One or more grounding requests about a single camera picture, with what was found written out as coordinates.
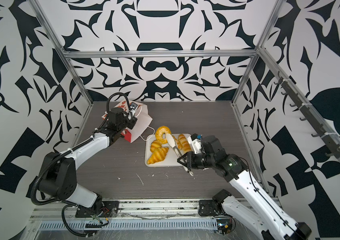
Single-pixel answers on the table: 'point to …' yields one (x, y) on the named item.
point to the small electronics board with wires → (225, 224)
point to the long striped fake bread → (184, 143)
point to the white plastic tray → (172, 160)
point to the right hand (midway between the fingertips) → (180, 161)
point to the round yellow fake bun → (159, 132)
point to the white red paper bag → (139, 111)
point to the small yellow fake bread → (155, 144)
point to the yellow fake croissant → (158, 155)
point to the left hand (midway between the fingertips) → (132, 109)
